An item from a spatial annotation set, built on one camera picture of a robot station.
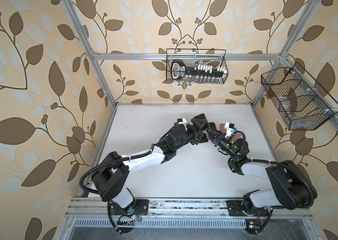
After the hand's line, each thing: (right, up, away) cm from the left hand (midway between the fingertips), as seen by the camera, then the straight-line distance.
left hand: (208, 124), depth 71 cm
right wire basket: (+47, +12, +3) cm, 49 cm away
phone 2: (+11, -2, +35) cm, 37 cm away
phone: (-2, 0, -2) cm, 2 cm away
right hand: (+1, -3, +7) cm, 8 cm away
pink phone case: (+15, -6, +6) cm, 18 cm away
